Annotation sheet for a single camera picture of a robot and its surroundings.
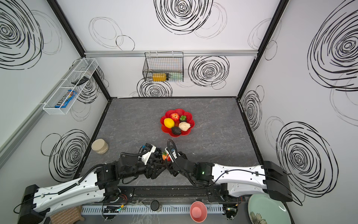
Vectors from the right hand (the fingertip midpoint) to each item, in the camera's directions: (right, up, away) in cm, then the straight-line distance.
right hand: (167, 159), depth 72 cm
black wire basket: (-5, +57, +27) cm, 63 cm away
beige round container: (-42, +3, +12) cm, 44 cm away
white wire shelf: (-57, +55, +19) cm, 81 cm away
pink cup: (+16, -25, -3) cm, 30 cm away
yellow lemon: (-1, +17, +25) cm, 30 cm away
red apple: (+3, +21, +28) cm, 36 cm away
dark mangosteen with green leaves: (+9, +20, +27) cm, 34 cm away
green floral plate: (+49, -24, -3) cm, 55 cm away
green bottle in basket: (+4, +47, +15) cm, 50 cm away
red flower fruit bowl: (+4, +17, +27) cm, 32 cm away
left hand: (-1, -2, -4) cm, 4 cm away
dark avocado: (+4, +12, +21) cm, 25 cm away
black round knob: (-5, -17, -10) cm, 21 cm away
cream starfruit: (+9, +15, +23) cm, 29 cm away
